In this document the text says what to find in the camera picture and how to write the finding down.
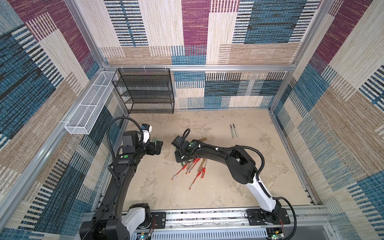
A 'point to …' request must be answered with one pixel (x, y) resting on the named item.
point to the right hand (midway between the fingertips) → (181, 159)
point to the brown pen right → (201, 164)
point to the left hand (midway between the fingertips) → (153, 139)
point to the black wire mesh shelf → (145, 90)
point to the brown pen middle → (188, 166)
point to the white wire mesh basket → (85, 116)
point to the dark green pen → (182, 164)
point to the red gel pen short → (203, 173)
